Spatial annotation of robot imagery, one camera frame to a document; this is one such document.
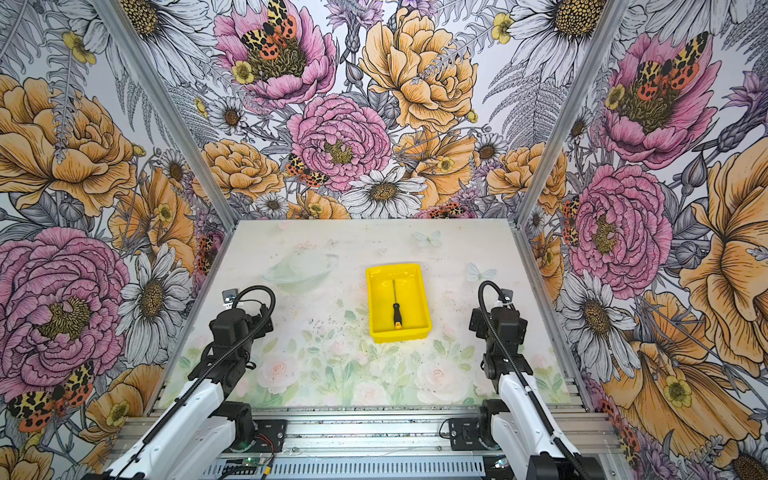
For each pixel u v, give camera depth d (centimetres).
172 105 89
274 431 75
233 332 64
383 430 76
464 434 74
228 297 71
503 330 64
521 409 51
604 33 75
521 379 55
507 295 73
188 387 56
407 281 107
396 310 96
